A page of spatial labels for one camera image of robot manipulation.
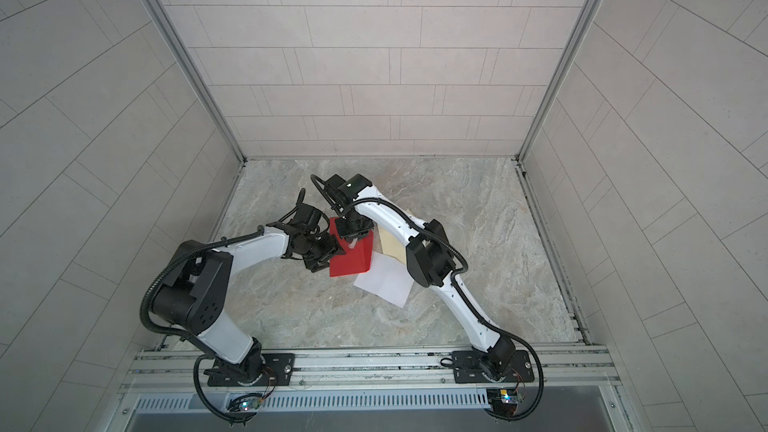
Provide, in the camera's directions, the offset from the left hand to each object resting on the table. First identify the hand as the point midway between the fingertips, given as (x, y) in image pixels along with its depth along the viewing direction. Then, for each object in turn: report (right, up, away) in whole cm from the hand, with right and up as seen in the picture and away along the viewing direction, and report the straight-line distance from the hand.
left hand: (348, 251), depth 91 cm
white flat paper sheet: (+12, -6, -6) cm, 15 cm away
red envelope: (+2, -2, -2) cm, 4 cm away
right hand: (0, +3, -1) cm, 3 cm away
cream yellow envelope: (+13, +1, +1) cm, 13 cm away
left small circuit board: (-18, -27, -26) cm, 42 cm away
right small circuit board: (+39, -29, -23) cm, 54 cm away
